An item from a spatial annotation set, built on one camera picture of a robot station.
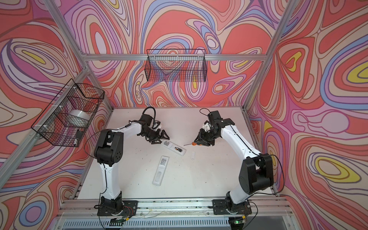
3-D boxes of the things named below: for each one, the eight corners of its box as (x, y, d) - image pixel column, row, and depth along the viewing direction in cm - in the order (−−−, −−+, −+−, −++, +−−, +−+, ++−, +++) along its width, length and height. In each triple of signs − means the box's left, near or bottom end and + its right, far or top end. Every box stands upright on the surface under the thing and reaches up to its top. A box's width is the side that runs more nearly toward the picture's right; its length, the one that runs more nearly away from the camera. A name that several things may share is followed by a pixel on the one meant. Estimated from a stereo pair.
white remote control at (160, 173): (152, 184, 83) (151, 183, 82) (161, 156, 94) (161, 155, 93) (161, 186, 83) (160, 185, 81) (169, 158, 94) (169, 157, 92)
